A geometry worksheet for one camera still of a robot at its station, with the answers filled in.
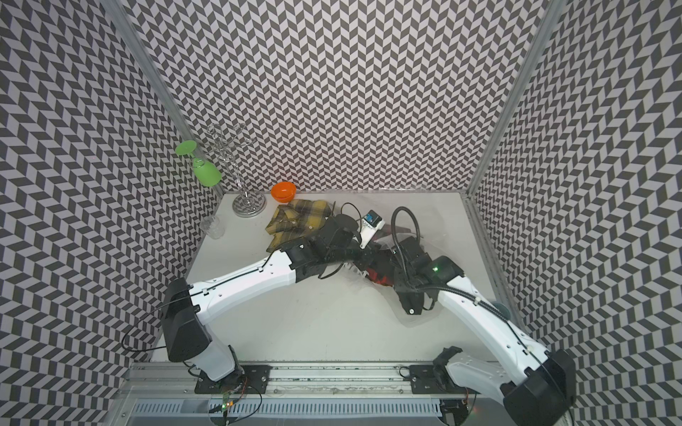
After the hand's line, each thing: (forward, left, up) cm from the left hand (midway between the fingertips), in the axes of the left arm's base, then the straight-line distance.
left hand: (378, 249), depth 73 cm
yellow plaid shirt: (+26, +32, -20) cm, 46 cm away
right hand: (-6, -9, -11) cm, 15 cm away
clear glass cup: (+25, +65, -23) cm, 73 cm away
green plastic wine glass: (+37, +64, -4) cm, 74 cm away
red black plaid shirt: (+1, -4, -20) cm, 20 cm away
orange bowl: (+43, +38, -20) cm, 61 cm away
